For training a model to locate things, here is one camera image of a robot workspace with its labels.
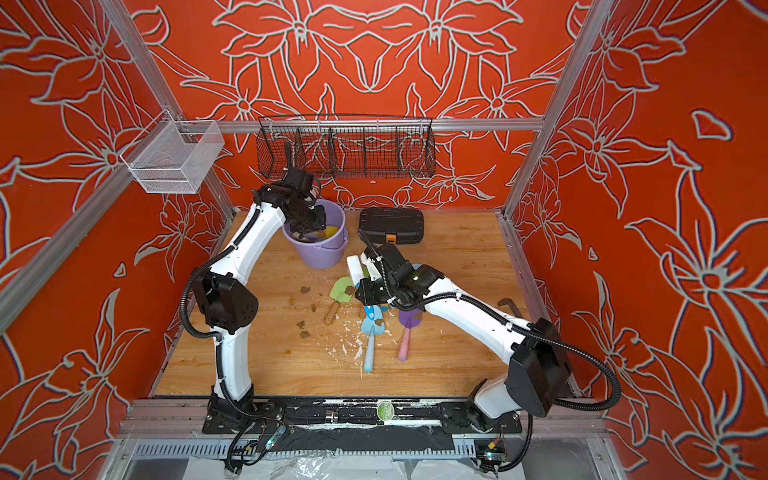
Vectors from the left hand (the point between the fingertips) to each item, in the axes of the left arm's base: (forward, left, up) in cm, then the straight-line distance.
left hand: (324, 222), depth 89 cm
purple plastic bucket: (-2, 0, -13) cm, 13 cm away
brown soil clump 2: (-24, +6, -21) cm, 32 cm away
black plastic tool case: (+14, -21, -15) cm, 29 cm away
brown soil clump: (-12, +7, -21) cm, 25 cm away
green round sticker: (-45, -22, -21) cm, 54 cm away
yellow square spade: (-1, -1, -3) cm, 4 cm away
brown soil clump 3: (-27, +3, -21) cm, 34 cm away
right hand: (-21, -12, -3) cm, 25 cm away
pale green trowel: (-14, -5, -20) cm, 25 cm away
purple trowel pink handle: (-20, -27, -20) cm, 40 cm away
